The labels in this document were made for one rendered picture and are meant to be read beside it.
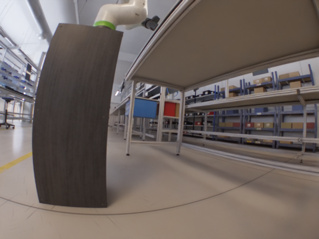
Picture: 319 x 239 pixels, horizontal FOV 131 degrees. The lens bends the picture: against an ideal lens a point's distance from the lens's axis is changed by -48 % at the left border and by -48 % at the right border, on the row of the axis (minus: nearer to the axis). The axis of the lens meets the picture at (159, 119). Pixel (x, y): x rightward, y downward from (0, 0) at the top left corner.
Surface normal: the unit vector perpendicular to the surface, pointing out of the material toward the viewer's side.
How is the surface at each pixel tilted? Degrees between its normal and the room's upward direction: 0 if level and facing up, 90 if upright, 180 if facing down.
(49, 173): 90
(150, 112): 90
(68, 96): 90
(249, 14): 180
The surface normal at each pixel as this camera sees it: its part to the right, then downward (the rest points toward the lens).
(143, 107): 0.40, -0.01
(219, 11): -0.08, 1.00
